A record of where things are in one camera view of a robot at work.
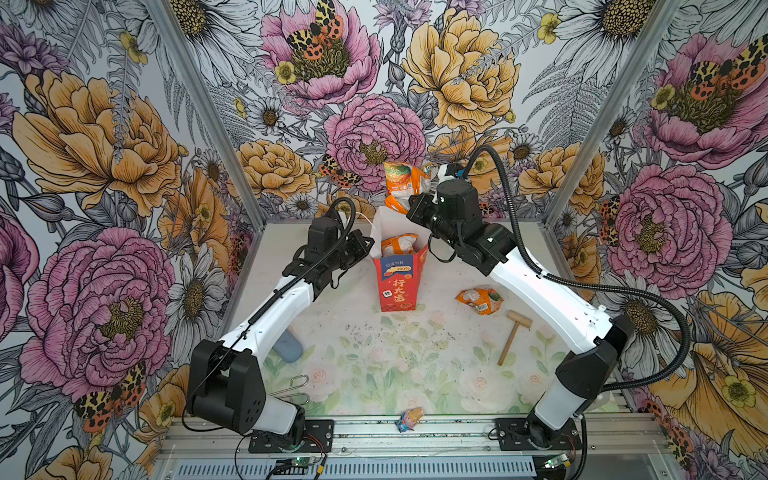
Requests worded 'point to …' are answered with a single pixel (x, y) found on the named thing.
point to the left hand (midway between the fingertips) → (375, 247)
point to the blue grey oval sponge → (288, 347)
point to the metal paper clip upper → (293, 387)
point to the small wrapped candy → (409, 419)
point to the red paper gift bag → (399, 276)
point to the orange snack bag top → (399, 245)
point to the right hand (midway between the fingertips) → (408, 207)
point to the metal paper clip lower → (301, 394)
